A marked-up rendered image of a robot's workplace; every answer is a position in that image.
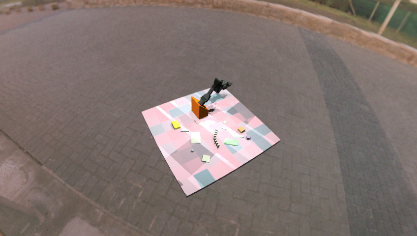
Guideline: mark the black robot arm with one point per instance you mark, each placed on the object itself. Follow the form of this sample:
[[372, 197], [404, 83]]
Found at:
[[217, 87]]

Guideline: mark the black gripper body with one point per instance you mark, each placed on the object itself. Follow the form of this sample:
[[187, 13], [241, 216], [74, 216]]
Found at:
[[225, 85]]

